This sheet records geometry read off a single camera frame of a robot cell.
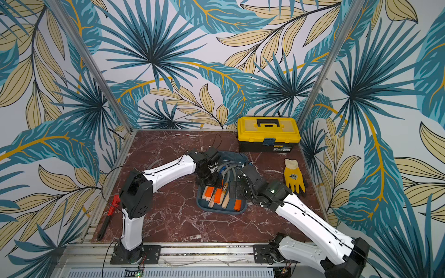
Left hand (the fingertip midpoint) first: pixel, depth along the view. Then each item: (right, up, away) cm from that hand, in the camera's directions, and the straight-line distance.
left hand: (213, 187), depth 85 cm
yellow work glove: (+44, +4, +12) cm, 46 cm away
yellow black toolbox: (+31, +27, +13) cm, 43 cm away
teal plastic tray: (-5, -3, +3) cm, 7 cm away
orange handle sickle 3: (+12, -9, +1) cm, 15 cm away
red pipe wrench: (-49, -7, +2) cm, 49 cm away
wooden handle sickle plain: (+6, -6, +1) cm, 9 cm away
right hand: (+11, +2, -11) cm, 16 cm away
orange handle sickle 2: (+2, -4, +2) cm, 5 cm away
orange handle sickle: (-36, +11, +18) cm, 42 cm away
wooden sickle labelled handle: (+7, 0, +7) cm, 10 cm away
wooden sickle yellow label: (-1, -7, +1) cm, 7 cm away
